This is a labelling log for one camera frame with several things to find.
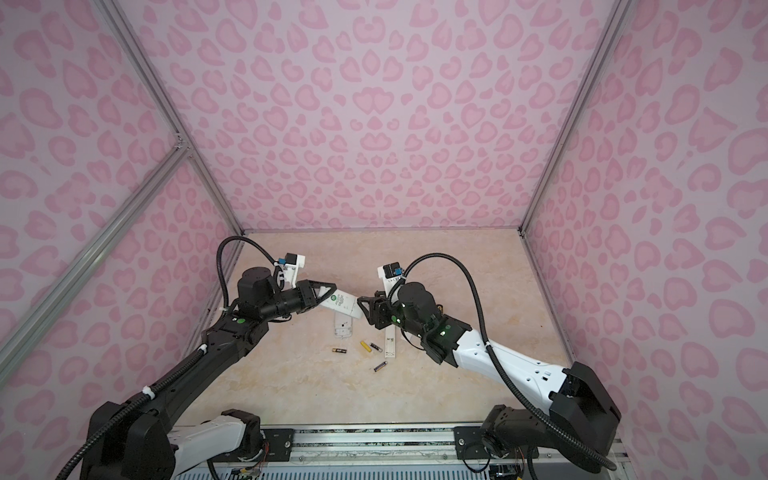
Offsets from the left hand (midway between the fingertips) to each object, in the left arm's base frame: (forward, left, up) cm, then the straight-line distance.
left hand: (336, 284), depth 75 cm
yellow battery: (-6, -5, -24) cm, 25 cm away
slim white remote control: (-6, -13, -21) cm, 26 cm away
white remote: (-3, -1, -4) cm, 5 cm away
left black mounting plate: (-31, +15, -24) cm, 42 cm away
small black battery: (-12, -10, -24) cm, 29 cm away
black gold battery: (-8, +2, -23) cm, 24 cm away
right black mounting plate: (-32, -32, -24) cm, 51 cm away
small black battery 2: (-7, -9, -23) cm, 26 cm away
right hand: (-3, -8, -1) cm, 8 cm away
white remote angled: (0, +2, -23) cm, 23 cm away
